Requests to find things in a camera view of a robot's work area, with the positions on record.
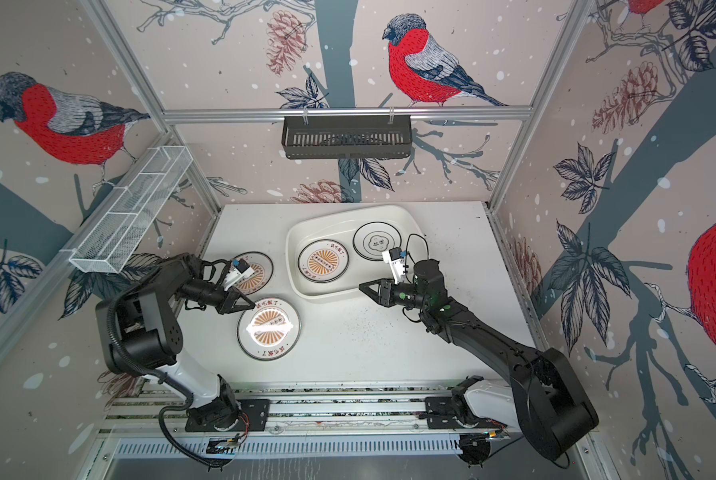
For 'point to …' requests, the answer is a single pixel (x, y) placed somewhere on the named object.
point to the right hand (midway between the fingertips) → (360, 291)
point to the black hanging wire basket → (340, 137)
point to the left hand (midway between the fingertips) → (245, 306)
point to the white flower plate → (375, 238)
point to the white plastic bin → (340, 228)
